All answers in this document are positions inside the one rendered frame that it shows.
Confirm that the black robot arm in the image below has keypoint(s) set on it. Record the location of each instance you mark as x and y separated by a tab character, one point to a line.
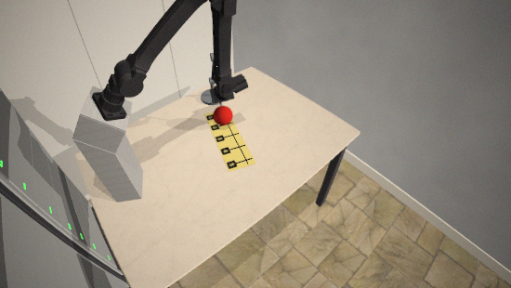
130	78

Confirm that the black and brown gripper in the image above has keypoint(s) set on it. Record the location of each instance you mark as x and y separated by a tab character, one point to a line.
216	98

